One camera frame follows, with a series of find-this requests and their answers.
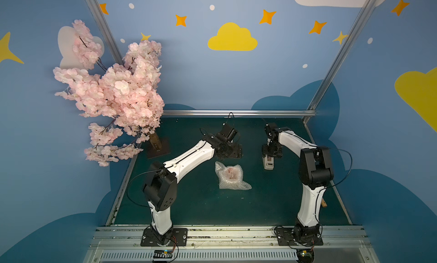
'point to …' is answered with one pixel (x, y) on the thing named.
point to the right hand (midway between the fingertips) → (271, 154)
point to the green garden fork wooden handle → (324, 203)
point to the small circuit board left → (163, 254)
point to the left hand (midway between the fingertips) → (237, 151)
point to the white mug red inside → (233, 173)
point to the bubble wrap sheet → (224, 183)
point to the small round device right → (305, 255)
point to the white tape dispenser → (268, 162)
